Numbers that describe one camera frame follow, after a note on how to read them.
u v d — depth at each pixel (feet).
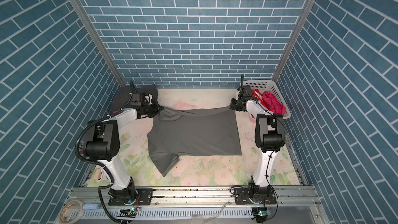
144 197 2.42
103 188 2.00
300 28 2.84
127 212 2.34
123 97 3.57
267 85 3.78
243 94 2.66
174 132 3.17
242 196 2.42
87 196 2.47
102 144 1.65
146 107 2.84
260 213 2.30
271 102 3.36
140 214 2.29
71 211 2.37
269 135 1.78
